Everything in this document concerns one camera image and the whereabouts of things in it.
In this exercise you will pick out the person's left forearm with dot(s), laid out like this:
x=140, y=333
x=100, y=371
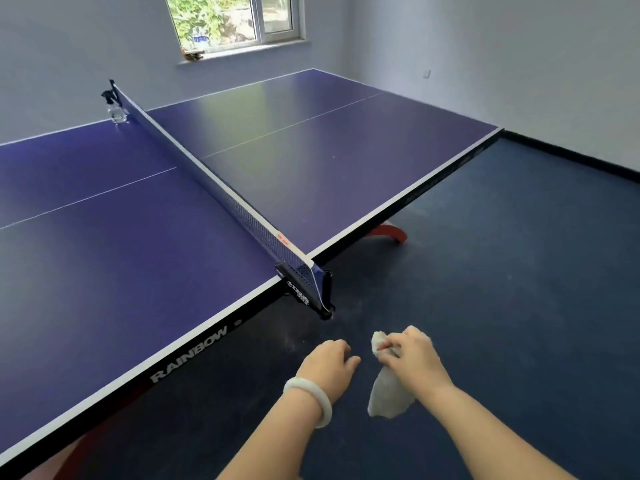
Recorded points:
x=270, y=439

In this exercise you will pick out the black table tennis paddle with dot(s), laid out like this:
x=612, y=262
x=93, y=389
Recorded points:
x=195, y=56

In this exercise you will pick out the grey cleaning cloth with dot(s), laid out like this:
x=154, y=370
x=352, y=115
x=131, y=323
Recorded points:
x=387, y=394

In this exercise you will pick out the white framed window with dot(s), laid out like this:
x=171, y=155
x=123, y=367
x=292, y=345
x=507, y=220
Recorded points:
x=235, y=19

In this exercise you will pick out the person's right hand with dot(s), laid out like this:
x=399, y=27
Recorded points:
x=415, y=362

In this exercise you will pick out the person's right forearm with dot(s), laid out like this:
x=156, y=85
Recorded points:
x=490, y=439

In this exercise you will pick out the white window sill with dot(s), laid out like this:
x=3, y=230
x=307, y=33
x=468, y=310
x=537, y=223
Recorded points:
x=240, y=52

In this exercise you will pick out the blue table net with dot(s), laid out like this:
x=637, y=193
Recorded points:
x=210, y=179

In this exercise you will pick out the blue table tennis table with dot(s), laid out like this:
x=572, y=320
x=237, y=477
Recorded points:
x=125, y=244

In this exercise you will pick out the green climbing plants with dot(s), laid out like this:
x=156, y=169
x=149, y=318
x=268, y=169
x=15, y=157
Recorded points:
x=200, y=17

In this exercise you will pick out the person's left hand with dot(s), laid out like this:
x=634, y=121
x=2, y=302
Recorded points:
x=325, y=369

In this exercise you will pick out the white jade bangle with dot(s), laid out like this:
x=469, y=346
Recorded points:
x=307, y=383

